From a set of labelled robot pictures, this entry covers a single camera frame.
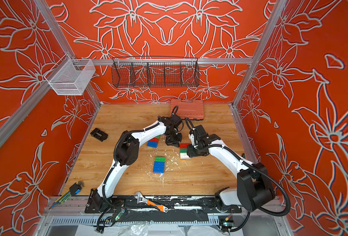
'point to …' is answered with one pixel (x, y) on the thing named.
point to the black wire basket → (154, 72)
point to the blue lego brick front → (158, 170)
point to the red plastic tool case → (192, 109)
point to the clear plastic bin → (71, 76)
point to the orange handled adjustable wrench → (141, 200)
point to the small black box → (99, 134)
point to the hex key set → (74, 189)
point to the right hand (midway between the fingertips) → (190, 150)
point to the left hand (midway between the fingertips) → (181, 144)
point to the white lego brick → (184, 155)
